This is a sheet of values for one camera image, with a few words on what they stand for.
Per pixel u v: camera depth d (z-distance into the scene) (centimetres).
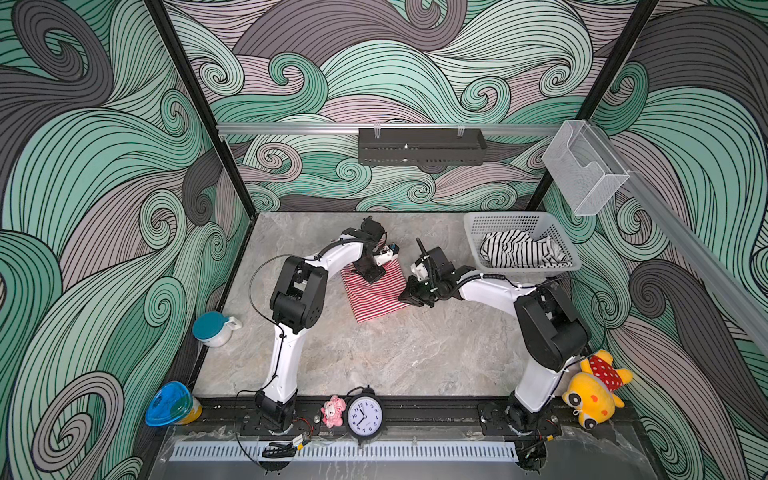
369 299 93
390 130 95
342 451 70
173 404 67
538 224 110
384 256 89
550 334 47
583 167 80
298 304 56
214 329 81
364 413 72
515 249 107
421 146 96
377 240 85
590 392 71
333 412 71
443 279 74
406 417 74
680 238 61
